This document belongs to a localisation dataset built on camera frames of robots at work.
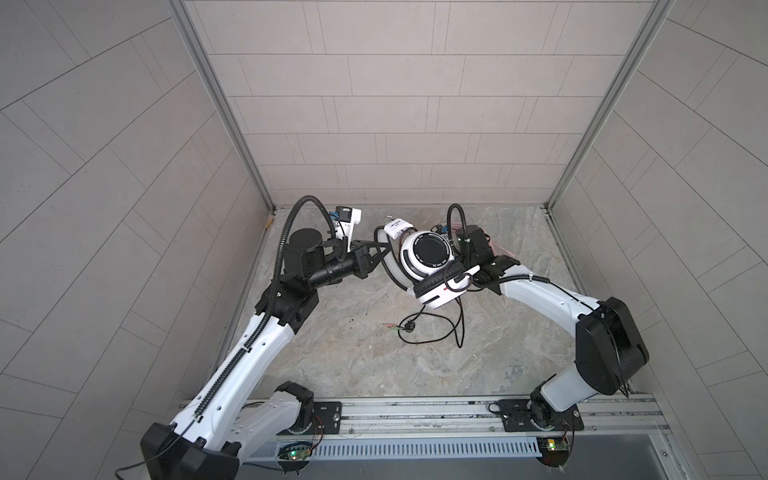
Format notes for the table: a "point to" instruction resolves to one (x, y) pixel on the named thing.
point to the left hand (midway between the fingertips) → (394, 248)
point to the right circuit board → (554, 450)
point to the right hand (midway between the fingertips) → (417, 270)
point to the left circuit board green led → (296, 451)
